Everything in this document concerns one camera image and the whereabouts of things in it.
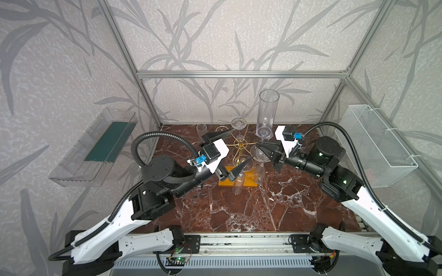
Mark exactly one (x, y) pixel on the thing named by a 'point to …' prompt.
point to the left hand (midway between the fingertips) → (242, 137)
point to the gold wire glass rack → (242, 146)
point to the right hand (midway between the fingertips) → (259, 137)
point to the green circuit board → (175, 261)
